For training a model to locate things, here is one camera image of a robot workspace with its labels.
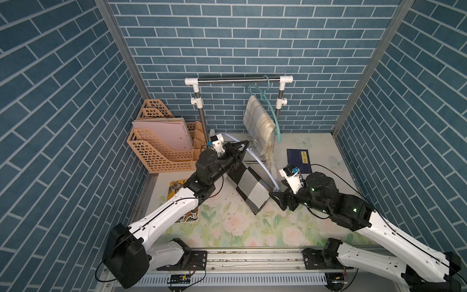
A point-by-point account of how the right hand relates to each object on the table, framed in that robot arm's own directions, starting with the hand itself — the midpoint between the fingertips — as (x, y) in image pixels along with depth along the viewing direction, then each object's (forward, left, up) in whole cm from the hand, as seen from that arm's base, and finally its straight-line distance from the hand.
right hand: (278, 188), depth 66 cm
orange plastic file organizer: (+19, +57, -9) cm, 61 cm away
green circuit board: (-28, +36, -29) cm, 54 cm away
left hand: (+11, +9, +12) cm, 19 cm away
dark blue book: (+35, -19, -26) cm, 48 cm away
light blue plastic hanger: (+7, +9, +8) cm, 15 cm away
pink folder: (+28, +49, -2) cm, 57 cm away
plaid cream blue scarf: (+29, +7, +3) cm, 30 cm away
